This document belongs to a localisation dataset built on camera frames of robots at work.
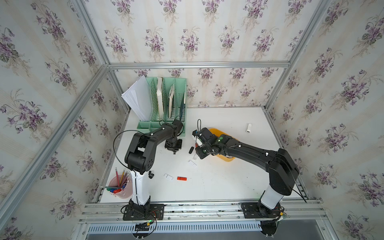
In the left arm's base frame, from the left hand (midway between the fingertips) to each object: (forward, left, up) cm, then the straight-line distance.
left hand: (177, 152), depth 97 cm
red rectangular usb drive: (-18, -4, +2) cm, 18 cm away
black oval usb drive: (0, -9, +2) cm, 10 cm away
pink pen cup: (-23, +27, +6) cm, 36 cm away
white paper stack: (+27, +25, +24) cm, 44 cm away
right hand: (-6, -14, +11) cm, 19 cm away
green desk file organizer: (+28, +6, +19) cm, 35 cm away
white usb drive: (-17, +4, +2) cm, 17 cm away
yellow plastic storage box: (+11, -27, +7) cm, 30 cm away
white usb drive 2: (-9, -10, +2) cm, 14 cm away
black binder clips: (-16, +14, +3) cm, 22 cm away
